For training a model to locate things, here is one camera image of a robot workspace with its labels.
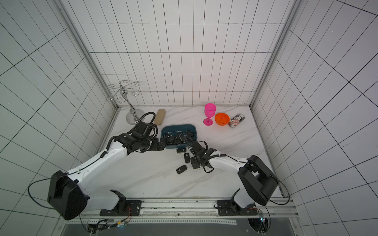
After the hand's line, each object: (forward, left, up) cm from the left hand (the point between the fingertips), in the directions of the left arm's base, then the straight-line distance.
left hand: (157, 148), depth 81 cm
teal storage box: (+20, -2, -9) cm, 22 cm away
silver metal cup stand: (+33, +25, -10) cm, 42 cm away
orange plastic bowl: (+29, -42, -9) cm, 52 cm away
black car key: (0, -17, -12) cm, 21 cm away
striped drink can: (+29, -53, -10) cm, 61 cm away
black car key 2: (-8, -14, -12) cm, 20 cm away
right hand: (-1, -22, -12) cm, 25 cm away
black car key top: (+4, -13, -11) cm, 18 cm away
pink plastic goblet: (+29, -32, +2) cm, 43 cm away
